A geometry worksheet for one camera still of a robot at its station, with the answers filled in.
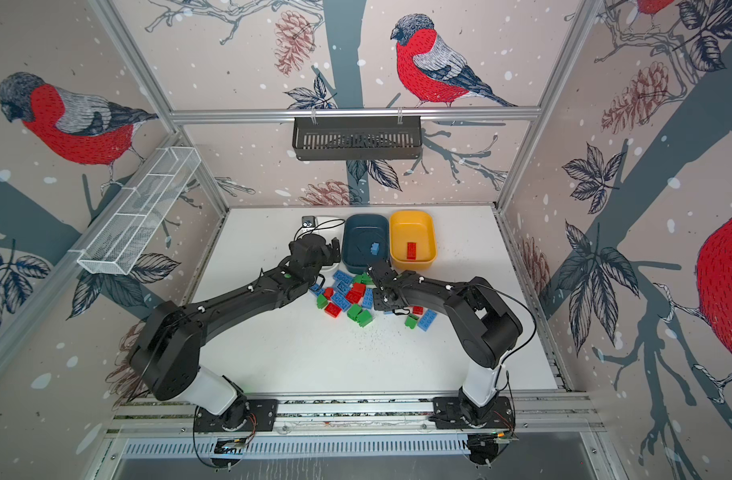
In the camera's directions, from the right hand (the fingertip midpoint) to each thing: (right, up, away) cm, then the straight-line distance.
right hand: (383, 303), depth 94 cm
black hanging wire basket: (-9, +58, +13) cm, 60 cm away
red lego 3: (-9, +3, +1) cm, 9 cm away
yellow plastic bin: (+11, +20, +14) cm, 27 cm away
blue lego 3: (-14, +1, 0) cm, 14 cm away
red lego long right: (+11, -1, -4) cm, 12 cm away
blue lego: (-3, +17, +10) cm, 20 cm away
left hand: (-18, +21, -9) cm, 29 cm away
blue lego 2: (+13, -4, -5) cm, 14 cm away
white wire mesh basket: (-66, +20, -23) cm, 72 cm away
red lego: (+11, +16, +13) cm, 23 cm away
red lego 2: (-16, -2, -2) cm, 16 cm away
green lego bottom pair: (-6, -3, -5) cm, 8 cm away
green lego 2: (-9, -2, -4) cm, 10 cm away
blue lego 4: (-5, +1, -1) cm, 5 cm away
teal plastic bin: (-6, +20, +13) cm, 25 cm away
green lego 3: (-19, +1, -2) cm, 19 cm away
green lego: (+8, -4, -6) cm, 11 cm away
